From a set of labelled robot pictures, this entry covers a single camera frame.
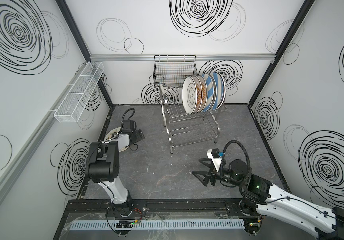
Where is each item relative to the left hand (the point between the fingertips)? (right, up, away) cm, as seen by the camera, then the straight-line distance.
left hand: (138, 136), depth 99 cm
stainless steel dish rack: (+30, +5, +3) cm, 31 cm away
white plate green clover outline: (+33, +24, -21) cm, 46 cm away
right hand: (+34, -11, -33) cm, 49 cm away
